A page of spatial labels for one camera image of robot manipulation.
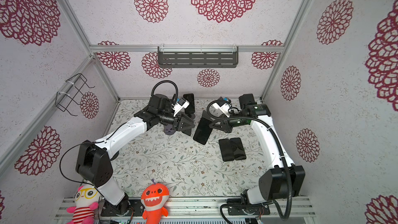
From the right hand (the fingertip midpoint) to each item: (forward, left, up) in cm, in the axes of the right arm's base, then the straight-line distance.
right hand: (212, 123), depth 72 cm
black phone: (+3, -10, -32) cm, 33 cm away
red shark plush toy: (-29, +26, -18) cm, 43 cm away
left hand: (+1, +10, -3) cm, 10 cm away
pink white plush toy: (-30, +57, -20) cm, 67 cm away
